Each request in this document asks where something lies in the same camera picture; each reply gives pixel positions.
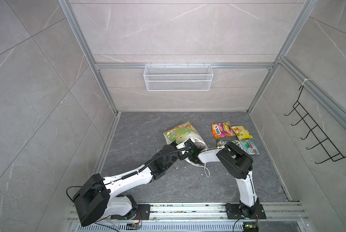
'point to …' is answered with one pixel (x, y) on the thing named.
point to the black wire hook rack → (324, 141)
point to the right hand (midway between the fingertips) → (178, 138)
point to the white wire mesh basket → (178, 78)
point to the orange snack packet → (220, 130)
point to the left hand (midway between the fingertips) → (187, 137)
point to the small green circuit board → (250, 226)
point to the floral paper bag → (180, 133)
